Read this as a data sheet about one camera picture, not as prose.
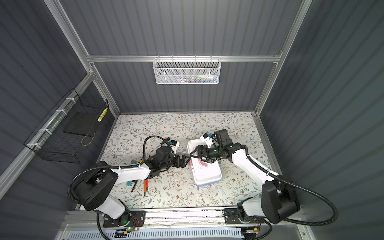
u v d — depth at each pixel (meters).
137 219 0.72
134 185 0.85
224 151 0.62
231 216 0.74
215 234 0.77
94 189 0.45
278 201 0.41
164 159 0.71
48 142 0.64
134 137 1.06
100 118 0.80
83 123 0.75
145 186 0.84
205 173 0.77
